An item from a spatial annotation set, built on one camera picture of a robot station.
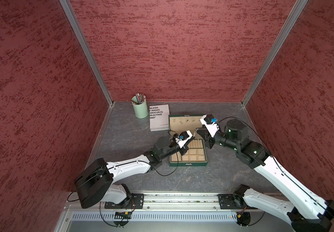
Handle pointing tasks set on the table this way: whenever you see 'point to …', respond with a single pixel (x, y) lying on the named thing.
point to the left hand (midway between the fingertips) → (192, 138)
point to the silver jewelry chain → (195, 132)
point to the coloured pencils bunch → (140, 98)
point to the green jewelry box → (197, 154)
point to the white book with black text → (159, 117)
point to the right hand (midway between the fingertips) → (196, 133)
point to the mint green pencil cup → (141, 110)
